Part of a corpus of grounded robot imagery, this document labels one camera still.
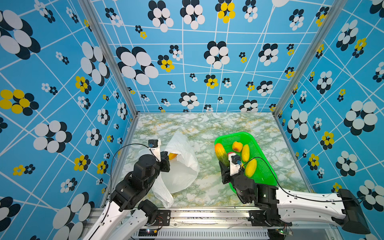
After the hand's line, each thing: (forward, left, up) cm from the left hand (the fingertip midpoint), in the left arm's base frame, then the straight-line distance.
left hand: (168, 151), depth 69 cm
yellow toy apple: (+16, -40, -21) cm, 48 cm away
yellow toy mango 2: (+2, -45, -21) cm, 50 cm away
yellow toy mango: (+12, -44, -22) cm, 50 cm away
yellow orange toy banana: (+9, +2, -21) cm, 23 cm away
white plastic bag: (-2, -6, -15) cm, 17 cm away
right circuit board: (-29, -52, -25) cm, 64 cm away
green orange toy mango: (-2, -25, -1) cm, 25 cm away
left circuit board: (-29, +11, -29) cm, 42 cm away
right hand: (-2, -26, -7) cm, 27 cm away
